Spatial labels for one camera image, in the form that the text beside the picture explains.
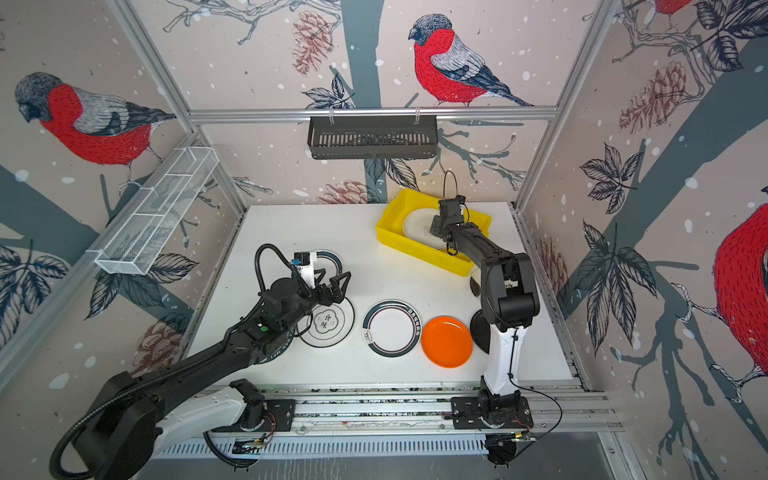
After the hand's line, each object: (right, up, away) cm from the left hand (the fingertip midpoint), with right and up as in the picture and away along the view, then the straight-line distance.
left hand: (337, 272), depth 78 cm
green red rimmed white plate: (+15, -18, +10) cm, 26 cm away
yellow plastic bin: (+17, +21, +34) cm, 44 cm away
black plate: (+41, -18, +9) cm, 46 cm away
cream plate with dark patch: (+43, -6, +20) cm, 47 cm away
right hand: (+34, +13, +23) cm, 43 cm away
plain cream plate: (+24, +14, +32) cm, 43 cm away
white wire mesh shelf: (-49, +17, 0) cm, 51 cm away
